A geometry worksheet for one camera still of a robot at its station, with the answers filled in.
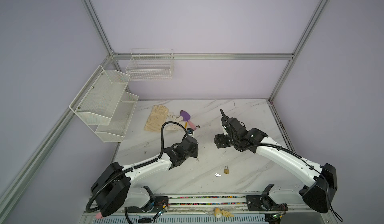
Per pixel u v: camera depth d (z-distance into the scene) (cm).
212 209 73
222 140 68
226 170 85
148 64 96
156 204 74
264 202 66
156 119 108
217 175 83
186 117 109
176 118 107
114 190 41
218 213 69
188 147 64
